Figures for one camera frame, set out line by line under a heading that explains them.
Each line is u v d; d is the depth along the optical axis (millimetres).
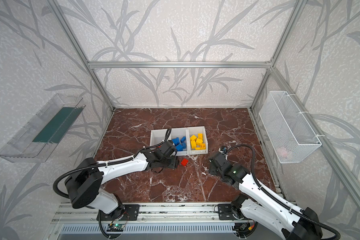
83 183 430
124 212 719
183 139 990
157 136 1008
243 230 753
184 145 963
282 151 722
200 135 1019
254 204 599
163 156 668
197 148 961
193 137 989
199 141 987
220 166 587
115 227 707
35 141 631
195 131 1023
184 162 912
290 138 609
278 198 444
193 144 958
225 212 741
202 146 945
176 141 964
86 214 750
